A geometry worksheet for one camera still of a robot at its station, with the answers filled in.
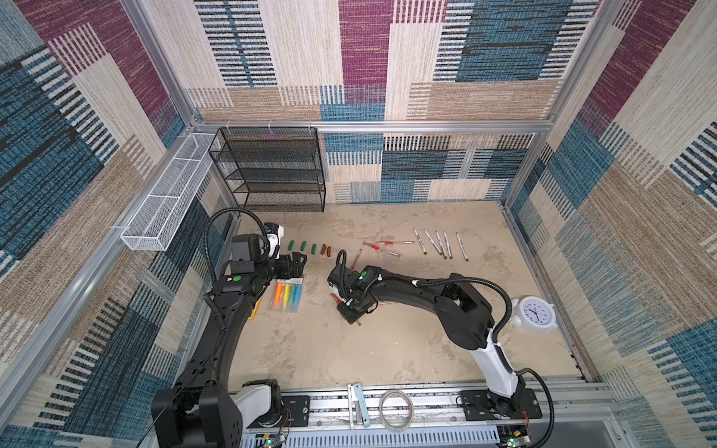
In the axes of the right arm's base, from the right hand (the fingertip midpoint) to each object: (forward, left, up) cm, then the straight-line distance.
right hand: (357, 315), depth 91 cm
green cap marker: (+23, -32, 0) cm, 40 cm away
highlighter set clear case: (+7, +23, +2) cm, 24 cm away
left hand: (+10, +18, +20) cm, 29 cm away
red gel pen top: (+29, -14, 0) cm, 32 cm away
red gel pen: (+28, -5, 0) cm, 28 cm away
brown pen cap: (+26, +13, +1) cm, 29 cm away
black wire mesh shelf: (+52, +33, +19) cm, 64 cm away
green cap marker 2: (+27, -34, 0) cm, 44 cm away
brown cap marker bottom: (+29, -29, +1) cm, 40 cm away
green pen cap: (+28, +25, +1) cm, 38 cm away
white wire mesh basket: (+23, +67, +20) cm, 73 cm away
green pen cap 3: (+27, +17, 0) cm, 32 cm away
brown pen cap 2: (+26, +11, 0) cm, 28 cm away
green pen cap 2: (+28, +21, +1) cm, 35 cm away
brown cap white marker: (+28, -24, +1) cm, 37 cm away
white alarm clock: (-1, -54, +3) cm, 55 cm away
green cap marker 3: (+26, -39, +1) cm, 47 cm away
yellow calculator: (+1, +33, +3) cm, 33 cm away
